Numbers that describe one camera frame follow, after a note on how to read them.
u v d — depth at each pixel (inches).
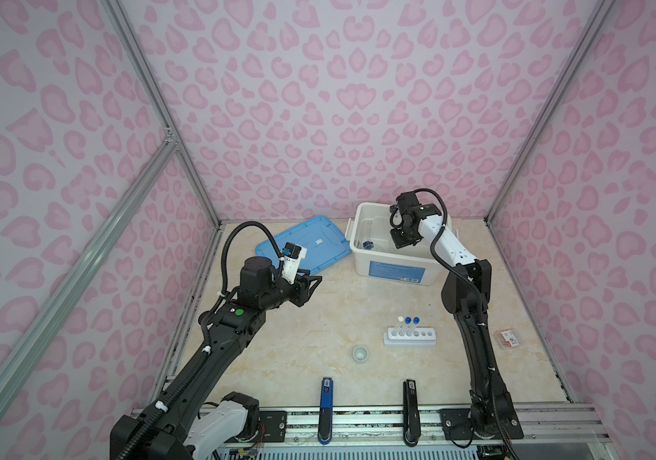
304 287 26.0
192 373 17.5
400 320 29.7
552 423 29.4
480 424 25.9
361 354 33.3
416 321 29.6
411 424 28.2
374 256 35.6
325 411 29.0
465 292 25.1
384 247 42.7
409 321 29.7
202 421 21.3
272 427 28.8
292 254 25.3
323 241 44.6
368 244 43.3
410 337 33.2
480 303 24.3
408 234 34.9
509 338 33.8
